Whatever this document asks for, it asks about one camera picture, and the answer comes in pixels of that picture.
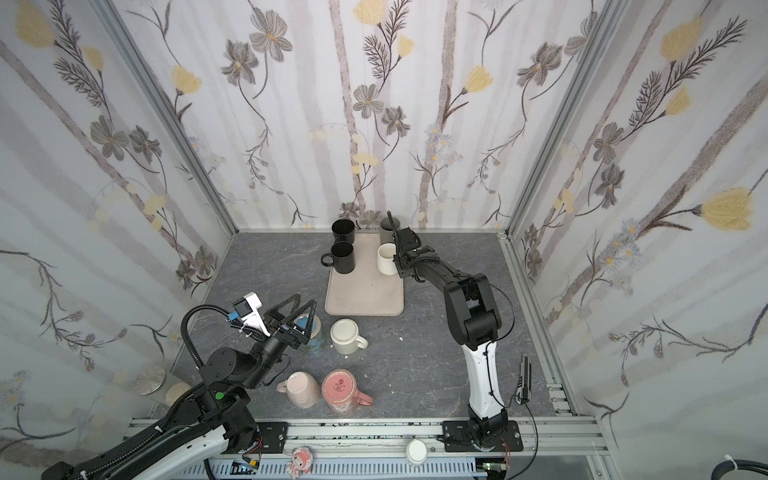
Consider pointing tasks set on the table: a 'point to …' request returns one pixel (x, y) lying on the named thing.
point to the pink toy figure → (302, 459)
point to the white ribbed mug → (385, 258)
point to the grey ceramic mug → (386, 231)
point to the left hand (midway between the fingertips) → (301, 295)
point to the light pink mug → (302, 388)
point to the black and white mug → (343, 230)
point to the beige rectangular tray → (365, 291)
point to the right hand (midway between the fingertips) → (408, 254)
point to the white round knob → (416, 451)
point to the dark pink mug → (340, 392)
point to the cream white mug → (344, 335)
